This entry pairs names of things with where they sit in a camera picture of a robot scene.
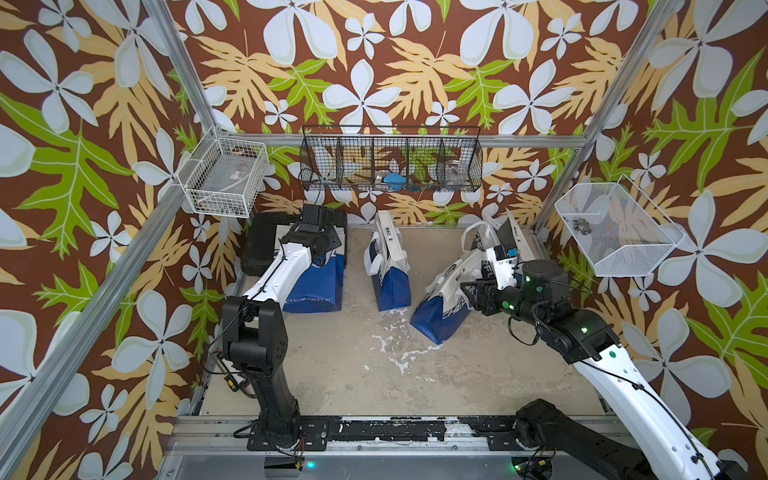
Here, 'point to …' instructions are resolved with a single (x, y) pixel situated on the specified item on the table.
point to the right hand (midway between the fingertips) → (466, 282)
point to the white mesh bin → (621, 232)
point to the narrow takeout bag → (386, 261)
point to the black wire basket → (391, 158)
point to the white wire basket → (224, 176)
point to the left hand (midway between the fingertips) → (331, 235)
